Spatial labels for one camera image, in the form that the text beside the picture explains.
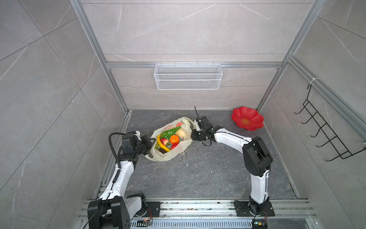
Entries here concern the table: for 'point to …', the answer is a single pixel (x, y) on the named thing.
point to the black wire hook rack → (344, 151)
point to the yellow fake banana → (162, 146)
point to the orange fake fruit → (174, 139)
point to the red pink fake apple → (164, 141)
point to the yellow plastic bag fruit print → (187, 125)
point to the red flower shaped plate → (248, 118)
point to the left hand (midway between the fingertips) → (155, 135)
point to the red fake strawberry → (174, 145)
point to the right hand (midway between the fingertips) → (190, 135)
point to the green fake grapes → (167, 134)
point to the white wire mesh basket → (187, 77)
